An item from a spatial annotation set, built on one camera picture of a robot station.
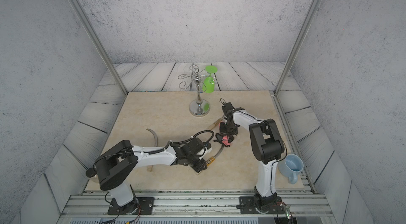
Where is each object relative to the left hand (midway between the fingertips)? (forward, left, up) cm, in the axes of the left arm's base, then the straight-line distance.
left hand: (207, 168), depth 84 cm
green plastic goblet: (+45, -2, +20) cm, 49 cm away
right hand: (+19, -10, 0) cm, 22 cm away
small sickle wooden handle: (+3, -1, +1) cm, 4 cm away
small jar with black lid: (-4, +54, +8) cm, 55 cm away
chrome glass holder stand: (+41, +6, 0) cm, 42 cm away
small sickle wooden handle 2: (+28, -6, +1) cm, 28 cm away
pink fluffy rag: (+14, -10, +3) cm, 18 cm away
